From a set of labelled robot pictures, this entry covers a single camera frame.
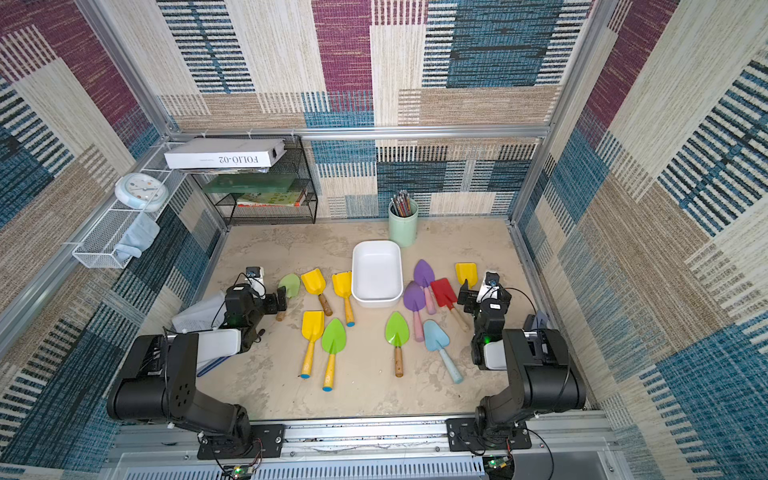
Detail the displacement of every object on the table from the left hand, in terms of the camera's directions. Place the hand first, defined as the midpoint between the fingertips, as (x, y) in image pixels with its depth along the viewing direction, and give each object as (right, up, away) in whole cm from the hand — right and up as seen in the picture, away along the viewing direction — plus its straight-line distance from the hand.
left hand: (268, 287), depth 95 cm
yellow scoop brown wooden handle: (+19, -7, -1) cm, 20 cm away
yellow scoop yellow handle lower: (+14, -12, -3) cm, 19 cm away
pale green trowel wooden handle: (+5, -8, -3) cm, 10 cm away
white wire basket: (-28, +18, -21) cm, 39 cm away
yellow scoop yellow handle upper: (+23, 0, +6) cm, 23 cm away
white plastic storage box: (+34, +4, +9) cm, 35 cm away
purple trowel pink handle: (+46, -4, +4) cm, 46 cm away
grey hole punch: (+80, -9, -8) cm, 80 cm away
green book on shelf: (-5, +33, +4) cm, 34 cm away
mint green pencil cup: (+43, +22, +7) cm, 48 cm away
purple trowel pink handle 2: (+50, +3, +9) cm, 51 cm away
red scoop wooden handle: (+59, -9, -4) cm, 60 cm away
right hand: (+66, +3, -4) cm, 67 cm away
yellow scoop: (+65, +4, +11) cm, 66 cm away
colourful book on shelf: (-1, +28, +6) cm, 29 cm away
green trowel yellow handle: (+21, -15, -5) cm, 26 cm away
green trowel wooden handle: (+40, -13, -3) cm, 42 cm away
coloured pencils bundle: (+42, +27, +8) cm, 51 cm away
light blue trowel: (+52, -14, -5) cm, 54 cm away
